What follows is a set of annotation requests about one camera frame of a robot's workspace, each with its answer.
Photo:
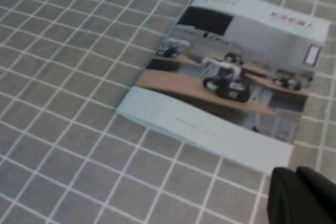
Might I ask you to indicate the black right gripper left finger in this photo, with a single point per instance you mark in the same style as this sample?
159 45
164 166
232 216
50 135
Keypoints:
291 201

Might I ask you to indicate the white robot catalogue book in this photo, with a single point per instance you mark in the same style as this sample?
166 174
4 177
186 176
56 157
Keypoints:
231 77

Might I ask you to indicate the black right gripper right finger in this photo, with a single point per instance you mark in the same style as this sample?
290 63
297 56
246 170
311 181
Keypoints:
322 188

